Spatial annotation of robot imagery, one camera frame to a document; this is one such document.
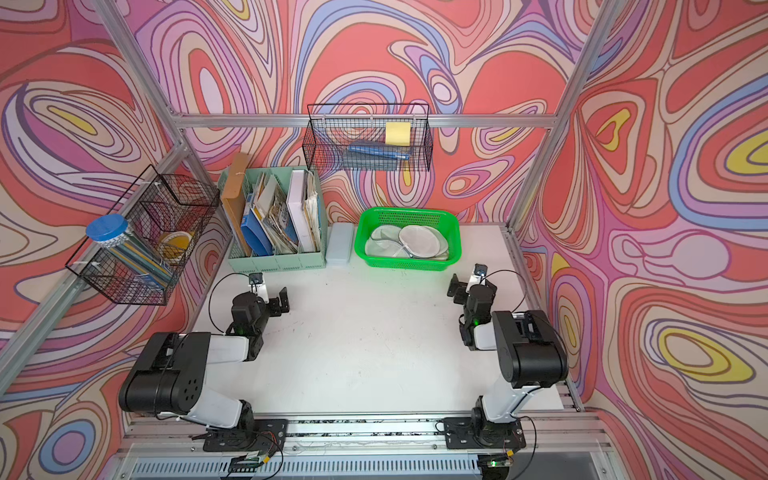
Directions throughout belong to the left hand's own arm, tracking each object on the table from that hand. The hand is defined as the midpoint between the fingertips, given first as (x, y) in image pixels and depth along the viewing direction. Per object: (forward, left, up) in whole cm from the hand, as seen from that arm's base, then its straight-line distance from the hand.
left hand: (272, 289), depth 93 cm
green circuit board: (-44, -1, -10) cm, 45 cm away
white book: (+20, -8, +19) cm, 29 cm away
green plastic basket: (+32, -57, +1) cm, 66 cm away
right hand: (+3, -63, -1) cm, 63 cm away
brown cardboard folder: (+15, +8, +24) cm, 29 cm away
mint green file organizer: (+13, -4, -2) cm, 13 cm away
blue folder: (+14, +6, +9) cm, 17 cm away
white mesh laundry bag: (+21, -36, -1) cm, 42 cm away
